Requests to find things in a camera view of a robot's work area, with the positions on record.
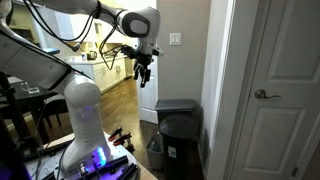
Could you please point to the black orange bar clamp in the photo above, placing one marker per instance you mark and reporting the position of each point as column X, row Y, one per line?
column 122, row 139
column 115, row 134

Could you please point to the small grey wastebasket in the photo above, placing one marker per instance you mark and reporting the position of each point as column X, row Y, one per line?
column 155, row 157

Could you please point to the dark grey step bin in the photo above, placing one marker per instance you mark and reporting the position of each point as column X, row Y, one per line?
column 175, row 106

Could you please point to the white wall light switch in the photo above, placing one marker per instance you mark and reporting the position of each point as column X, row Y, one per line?
column 175, row 39

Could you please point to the black camera tripod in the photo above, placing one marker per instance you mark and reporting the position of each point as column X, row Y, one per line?
column 11, row 113

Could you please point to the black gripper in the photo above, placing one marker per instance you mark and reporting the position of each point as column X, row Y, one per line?
column 144, row 60

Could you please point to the black plastic bin body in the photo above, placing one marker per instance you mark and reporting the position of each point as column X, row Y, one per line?
column 180, row 161

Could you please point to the dark dining chair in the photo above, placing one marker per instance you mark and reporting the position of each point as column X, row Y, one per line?
column 56, row 106

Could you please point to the white panelled door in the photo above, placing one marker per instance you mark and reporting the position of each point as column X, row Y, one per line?
column 283, row 133

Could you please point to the kettle on counter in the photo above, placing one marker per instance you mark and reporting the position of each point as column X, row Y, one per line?
column 91, row 55

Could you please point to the black aluminium rail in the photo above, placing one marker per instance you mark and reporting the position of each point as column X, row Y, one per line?
column 115, row 164

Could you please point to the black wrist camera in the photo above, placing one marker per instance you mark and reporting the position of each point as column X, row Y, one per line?
column 128, row 52

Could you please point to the white kitchen cabinet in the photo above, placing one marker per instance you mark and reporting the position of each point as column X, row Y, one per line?
column 106, row 73

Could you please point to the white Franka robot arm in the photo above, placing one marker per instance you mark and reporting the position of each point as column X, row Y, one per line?
column 83, row 100

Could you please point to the clear drinking glass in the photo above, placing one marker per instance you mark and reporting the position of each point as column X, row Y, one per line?
column 30, row 88

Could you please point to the black dining table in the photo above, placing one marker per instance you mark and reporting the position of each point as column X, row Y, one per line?
column 20, row 95

